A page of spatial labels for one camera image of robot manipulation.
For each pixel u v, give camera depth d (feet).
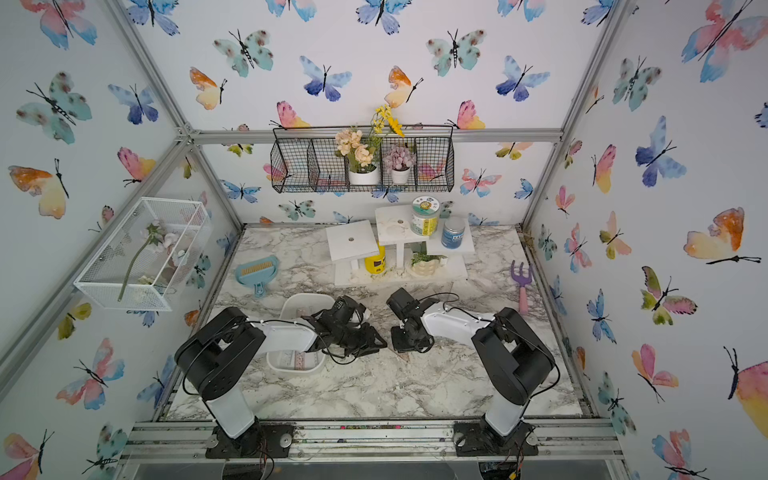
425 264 3.22
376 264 3.26
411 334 2.49
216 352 1.61
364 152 2.70
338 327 2.50
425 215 2.69
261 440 2.37
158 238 2.47
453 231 2.91
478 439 2.38
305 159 3.21
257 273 3.42
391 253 3.31
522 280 3.43
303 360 2.84
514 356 1.51
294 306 3.09
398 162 2.94
